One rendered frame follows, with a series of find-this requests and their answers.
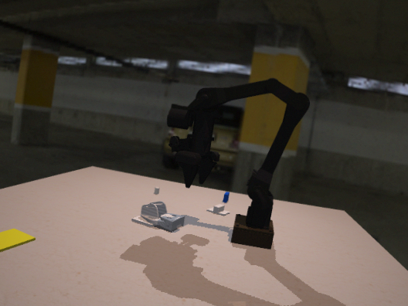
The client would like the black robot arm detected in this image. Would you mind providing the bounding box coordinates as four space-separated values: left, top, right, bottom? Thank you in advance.
167 78 310 230

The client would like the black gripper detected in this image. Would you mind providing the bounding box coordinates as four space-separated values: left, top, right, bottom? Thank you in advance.
175 131 220 189

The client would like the yellow rectangular block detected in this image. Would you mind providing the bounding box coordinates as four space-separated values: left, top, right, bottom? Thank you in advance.
0 229 36 252

